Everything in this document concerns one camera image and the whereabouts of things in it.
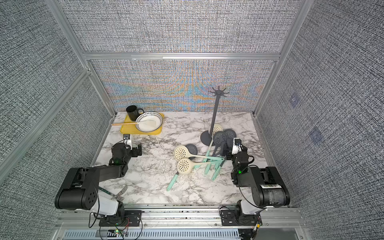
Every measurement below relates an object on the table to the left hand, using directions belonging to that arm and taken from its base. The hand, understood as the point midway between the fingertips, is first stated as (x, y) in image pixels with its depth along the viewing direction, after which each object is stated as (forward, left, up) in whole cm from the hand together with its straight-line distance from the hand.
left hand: (135, 142), depth 93 cm
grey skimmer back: (+7, -63, -5) cm, 63 cm away
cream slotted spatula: (+13, -54, -4) cm, 56 cm away
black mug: (+28, +7, -2) cm, 29 cm away
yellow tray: (+16, +8, -7) cm, 19 cm away
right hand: (-4, -61, +4) cm, 61 cm away
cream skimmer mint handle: (-7, -28, -5) cm, 29 cm away
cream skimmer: (-16, -31, -3) cm, 35 cm away
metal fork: (-30, +7, -7) cm, 32 cm away
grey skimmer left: (+5, -55, -5) cm, 55 cm away
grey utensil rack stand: (+8, -46, -8) cm, 48 cm away
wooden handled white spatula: (+22, -5, -7) cm, 24 cm away
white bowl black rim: (+29, -3, -7) cm, 30 cm away
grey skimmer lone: (-5, -35, -5) cm, 36 cm away
